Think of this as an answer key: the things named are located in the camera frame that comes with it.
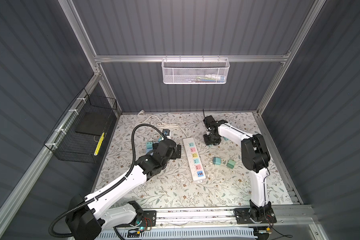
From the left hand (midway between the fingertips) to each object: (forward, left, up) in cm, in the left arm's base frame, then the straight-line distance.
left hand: (171, 144), depth 78 cm
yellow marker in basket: (-2, +34, +7) cm, 34 cm away
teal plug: (-2, -27, +7) cm, 28 cm away
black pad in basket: (+11, +40, +8) cm, 42 cm away
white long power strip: (-7, -14, -18) cm, 24 cm away
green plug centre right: (-4, -36, -17) cm, 40 cm away
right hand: (+12, -26, -18) cm, 33 cm away
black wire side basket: (+3, +44, +7) cm, 45 cm away
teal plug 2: (-2, -28, -18) cm, 33 cm away
